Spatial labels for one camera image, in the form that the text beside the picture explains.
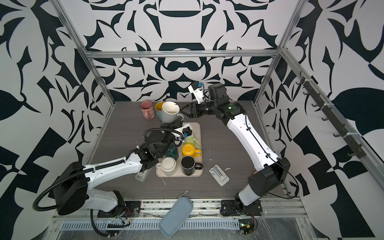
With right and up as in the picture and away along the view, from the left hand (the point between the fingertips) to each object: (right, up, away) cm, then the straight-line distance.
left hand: (175, 114), depth 73 cm
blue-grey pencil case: (+1, -47, -2) cm, 47 cm away
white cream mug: (-5, -26, +8) cm, 28 cm away
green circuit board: (+33, -52, -2) cm, 62 cm away
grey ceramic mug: (-2, +1, -4) cm, 4 cm away
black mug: (+6, -26, +6) cm, 28 cm away
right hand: (+4, +3, -3) cm, 6 cm away
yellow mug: (+6, -19, +11) cm, 23 cm away
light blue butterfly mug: (-15, +5, +30) cm, 34 cm away
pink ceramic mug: (-24, +6, +32) cm, 41 cm away
